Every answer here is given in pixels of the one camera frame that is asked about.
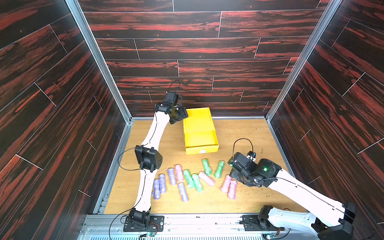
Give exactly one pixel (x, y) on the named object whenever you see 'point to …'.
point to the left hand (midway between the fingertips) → (185, 116)
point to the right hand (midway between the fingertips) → (235, 171)
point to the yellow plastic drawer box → (199, 132)
